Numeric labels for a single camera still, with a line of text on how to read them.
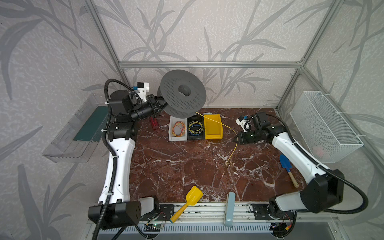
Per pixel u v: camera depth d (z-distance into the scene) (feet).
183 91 2.08
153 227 2.33
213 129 3.53
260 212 2.40
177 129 3.43
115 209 1.18
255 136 2.18
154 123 3.52
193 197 2.58
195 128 3.53
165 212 2.43
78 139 2.08
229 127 2.49
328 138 2.00
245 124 2.36
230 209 2.42
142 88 1.90
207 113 3.82
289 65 3.09
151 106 1.78
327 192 1.34
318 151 2.39
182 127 3.32
